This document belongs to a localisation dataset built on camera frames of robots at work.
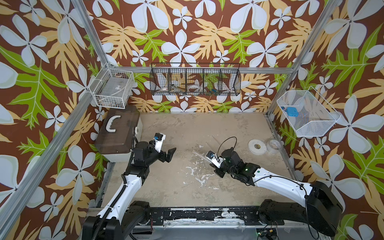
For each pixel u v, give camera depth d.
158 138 0.68
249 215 0.74
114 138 0.84
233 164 0.63
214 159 0.70
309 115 0.82
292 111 0.86
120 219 0.42
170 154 0.72
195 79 0.98
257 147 1.01
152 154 0.69
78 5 0.68
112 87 0.86
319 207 0.41
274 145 1.01
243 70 0.96
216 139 1.04
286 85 1.01
